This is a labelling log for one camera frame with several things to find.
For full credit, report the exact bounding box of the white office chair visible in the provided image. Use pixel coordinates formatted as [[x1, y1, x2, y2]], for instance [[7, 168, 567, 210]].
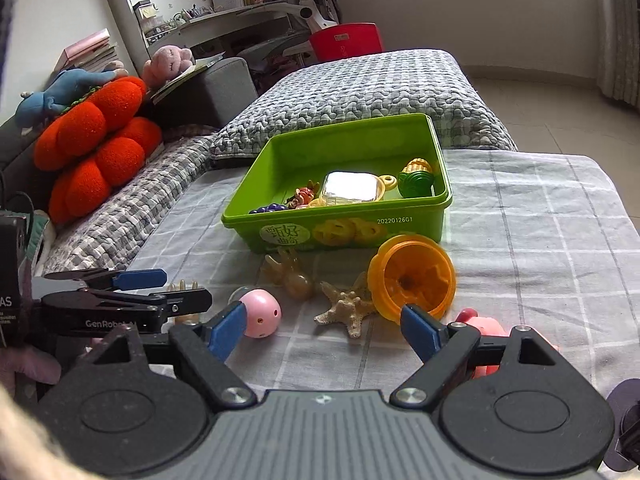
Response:
[[237, 0, 351, 61]]

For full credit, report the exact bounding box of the grey checked cloth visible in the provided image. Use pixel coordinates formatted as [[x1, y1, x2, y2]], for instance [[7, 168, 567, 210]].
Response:
[[112, 149, 640, 461]]

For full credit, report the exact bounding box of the orange pumpkin-shaped mould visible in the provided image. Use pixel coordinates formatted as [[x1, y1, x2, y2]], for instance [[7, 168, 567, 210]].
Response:
[[367, 234, 457, 322]]

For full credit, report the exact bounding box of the pink rubber octopus toy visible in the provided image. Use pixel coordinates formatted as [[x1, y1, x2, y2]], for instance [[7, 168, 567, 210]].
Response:
[[452, 307, 511, 381]]

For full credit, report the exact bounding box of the green plastic box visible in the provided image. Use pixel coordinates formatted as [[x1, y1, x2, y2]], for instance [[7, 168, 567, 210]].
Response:
[[221, 113, 453, 254]]

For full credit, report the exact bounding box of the pink toy ball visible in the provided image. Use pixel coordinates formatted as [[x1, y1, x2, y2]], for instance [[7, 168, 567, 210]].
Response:
[[237, 288, 282, 338]]

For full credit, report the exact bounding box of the blue plush toy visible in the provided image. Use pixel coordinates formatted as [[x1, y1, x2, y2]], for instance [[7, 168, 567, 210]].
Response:
[[14, 67, 131, 128]]

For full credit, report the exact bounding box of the tan rubber hand toy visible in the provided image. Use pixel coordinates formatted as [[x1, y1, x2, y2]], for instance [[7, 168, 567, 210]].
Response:
[[167, 280, 206, 326], [262, 250, 315, 301]]

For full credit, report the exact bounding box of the pale curtain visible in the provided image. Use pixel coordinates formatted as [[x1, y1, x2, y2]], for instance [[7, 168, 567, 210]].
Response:
[[595, 0, 640, 106]]

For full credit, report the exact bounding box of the open book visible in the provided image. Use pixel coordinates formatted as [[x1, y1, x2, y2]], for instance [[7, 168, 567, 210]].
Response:
[[150, 51, 226, 103]]

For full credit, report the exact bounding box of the orange flower plush cushion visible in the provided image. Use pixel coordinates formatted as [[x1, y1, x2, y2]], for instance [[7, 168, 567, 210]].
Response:
[[34, 76, 148, 171], [49, 116, 163, 226]]

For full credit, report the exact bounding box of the red plastic bin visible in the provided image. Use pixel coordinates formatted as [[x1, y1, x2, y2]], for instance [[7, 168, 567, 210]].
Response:
[[308, 22, 385, 63]]

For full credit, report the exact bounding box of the stack of books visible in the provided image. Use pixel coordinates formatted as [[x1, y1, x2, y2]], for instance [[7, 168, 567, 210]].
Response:
[[52, 29, 118, 73]]

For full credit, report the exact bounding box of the clear plastic lens case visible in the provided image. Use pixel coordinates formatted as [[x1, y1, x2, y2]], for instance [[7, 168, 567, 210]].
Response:
[[320, 171, 383, 206]]

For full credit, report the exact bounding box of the beige starfish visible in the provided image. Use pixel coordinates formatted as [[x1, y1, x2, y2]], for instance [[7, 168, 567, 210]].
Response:
[[314, 271, 381, 338]]

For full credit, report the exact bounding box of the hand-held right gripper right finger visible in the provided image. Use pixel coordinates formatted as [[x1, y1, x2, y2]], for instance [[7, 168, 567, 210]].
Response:
[[389, 304, 563, 407]]

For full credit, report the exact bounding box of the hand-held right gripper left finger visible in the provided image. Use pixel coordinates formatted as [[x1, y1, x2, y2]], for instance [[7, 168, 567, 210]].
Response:
[[77, 302, 258, 407]]

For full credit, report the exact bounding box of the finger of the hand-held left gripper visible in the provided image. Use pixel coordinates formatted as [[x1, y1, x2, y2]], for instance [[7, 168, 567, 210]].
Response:
[[150, 287, 213, 317], [42, 268, 168, 293]]

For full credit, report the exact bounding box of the toy corn cob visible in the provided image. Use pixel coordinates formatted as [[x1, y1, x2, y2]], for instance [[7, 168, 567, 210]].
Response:
[[397, 157, 437, 199]]

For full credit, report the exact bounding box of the white desk with shelves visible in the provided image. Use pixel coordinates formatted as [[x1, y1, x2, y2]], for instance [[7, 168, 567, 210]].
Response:
[[95, 0, 296, 68]]

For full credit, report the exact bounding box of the beige fuzzy cloth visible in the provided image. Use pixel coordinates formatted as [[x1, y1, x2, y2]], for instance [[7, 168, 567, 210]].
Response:
[[0, 385, 76, 480]]

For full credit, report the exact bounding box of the pink plush toy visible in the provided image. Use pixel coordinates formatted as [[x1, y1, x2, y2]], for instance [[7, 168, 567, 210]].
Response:
[[141, 46, 196, 88]]

